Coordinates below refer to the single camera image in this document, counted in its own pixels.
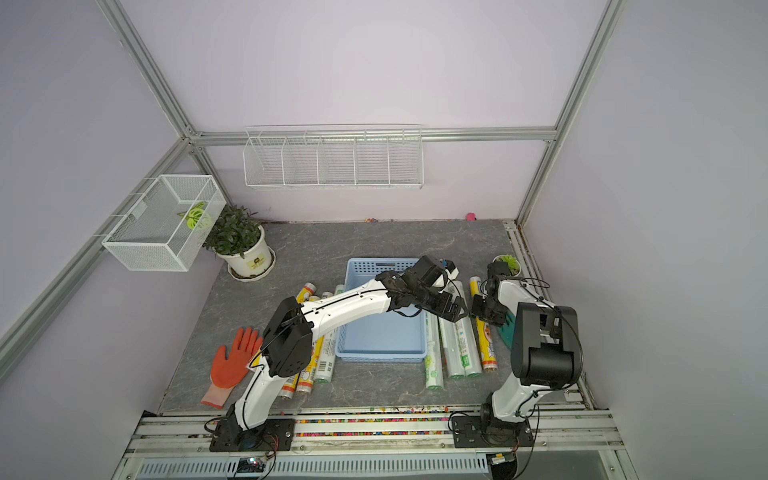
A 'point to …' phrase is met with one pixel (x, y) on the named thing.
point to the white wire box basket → (167, 226)
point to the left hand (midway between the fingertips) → (457, 311)
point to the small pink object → (471, 216)
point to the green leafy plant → (236, 230)
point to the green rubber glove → (507, 329)
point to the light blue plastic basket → (399, 335)
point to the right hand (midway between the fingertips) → (480, 314)
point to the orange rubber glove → (228, 372)
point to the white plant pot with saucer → (257, 263)
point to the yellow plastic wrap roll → (484, 332)
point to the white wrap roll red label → (451, 348)
